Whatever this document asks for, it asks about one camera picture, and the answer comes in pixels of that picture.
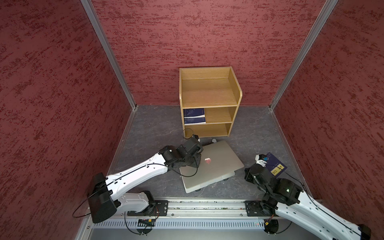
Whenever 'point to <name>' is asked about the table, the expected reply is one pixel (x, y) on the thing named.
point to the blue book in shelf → (192, 116)
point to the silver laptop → (218, 163)
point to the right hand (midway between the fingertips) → (244, 173)
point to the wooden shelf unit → (209, 96)
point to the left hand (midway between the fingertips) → (195, 162)
